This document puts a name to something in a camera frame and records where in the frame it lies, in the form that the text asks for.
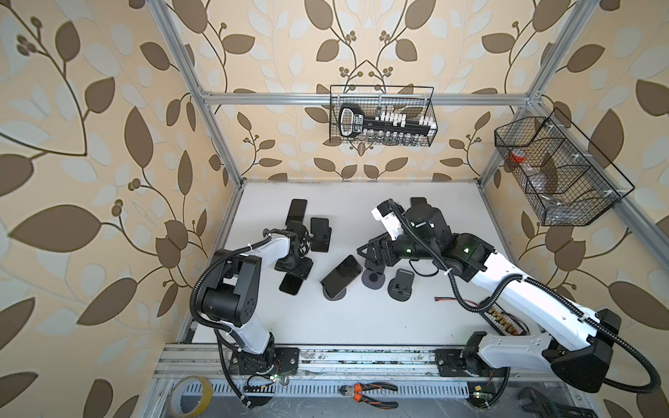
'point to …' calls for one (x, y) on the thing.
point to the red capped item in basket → (517, 156)
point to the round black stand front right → (400, 287)
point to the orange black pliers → (355, 390)
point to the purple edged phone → (296, 211)
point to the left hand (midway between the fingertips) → (293, 268)
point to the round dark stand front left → (338, 297)
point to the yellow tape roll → (177, 390)
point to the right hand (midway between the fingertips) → (365, 246)
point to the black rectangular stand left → (321, 233)
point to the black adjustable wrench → (542, 405)
